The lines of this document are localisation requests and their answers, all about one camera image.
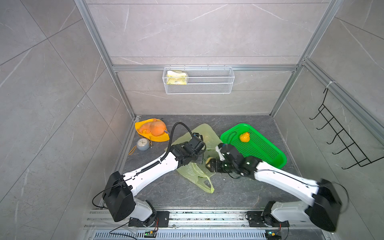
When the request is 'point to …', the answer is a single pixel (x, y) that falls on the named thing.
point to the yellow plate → (164, 137)
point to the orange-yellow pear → (245, 137)
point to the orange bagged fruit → (155, 127)
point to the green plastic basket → (258, 146)
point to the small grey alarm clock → (143, 144)
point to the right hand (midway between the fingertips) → (211, 166)
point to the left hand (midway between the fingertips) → (200, 153)
